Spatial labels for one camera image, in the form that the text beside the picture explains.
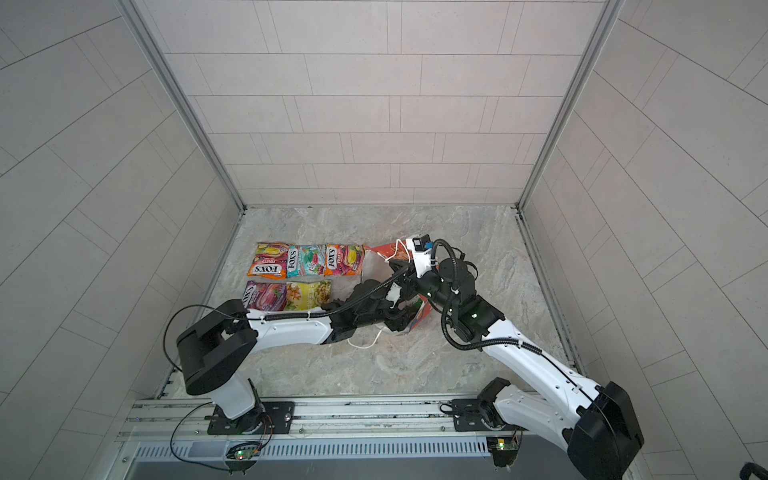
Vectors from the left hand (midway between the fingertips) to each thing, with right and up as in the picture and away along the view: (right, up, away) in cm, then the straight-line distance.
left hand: (421, 306), depth 80 cm
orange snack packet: (-24, +11, +16) cm, 31 cm away
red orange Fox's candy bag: (-48, +10, +16) cm, 52 cm away
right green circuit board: (+18, -30, -12) cm, 37 cm away
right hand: (-8, +12, -10) cm, 18 cm away
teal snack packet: (-37, +11, +16) cm, 42 cm away
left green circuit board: (-39, -28, -16) cm, 51 cm away
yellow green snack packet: (-35, +1, +8) cm, 36 cm away
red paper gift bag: (-12, +14, -6) cm, 19 cm away
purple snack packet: (-46, +1, +9) cm, 47 cm away
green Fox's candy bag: (-2, +2, -8) cm, 8 cm away
